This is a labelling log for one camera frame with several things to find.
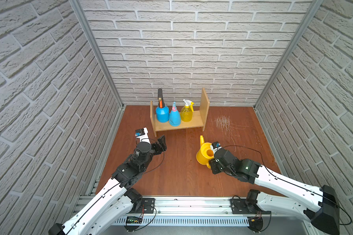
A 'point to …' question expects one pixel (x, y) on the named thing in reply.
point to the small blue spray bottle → (174, 119)
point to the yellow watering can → (205, 153)
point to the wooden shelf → (198, 118)
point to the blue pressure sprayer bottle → (162, 112)
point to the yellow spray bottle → (186, 112)
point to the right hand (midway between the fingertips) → (208, 163)
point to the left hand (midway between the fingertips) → (157, 134)
